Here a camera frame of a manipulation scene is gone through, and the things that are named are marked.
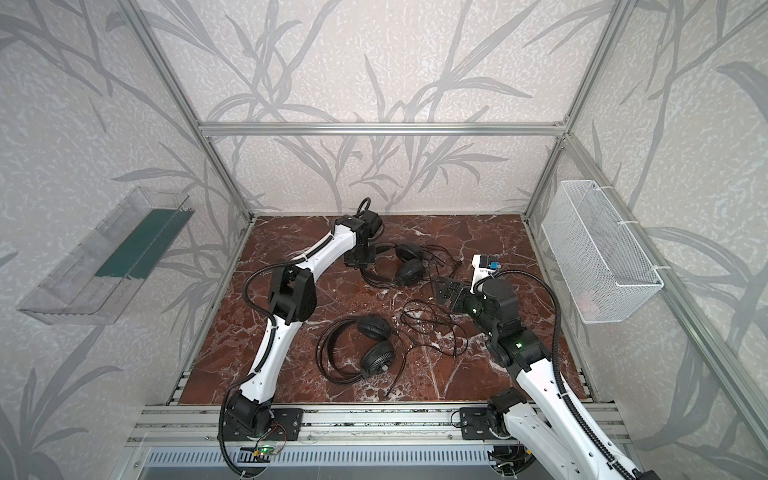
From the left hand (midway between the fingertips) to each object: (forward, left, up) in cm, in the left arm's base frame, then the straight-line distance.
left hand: (368, 256), depth 103 cm
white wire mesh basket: (-25, -54, +31) cm, 67 cm away
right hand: (-19, -24, +20) cm, 36 cm away
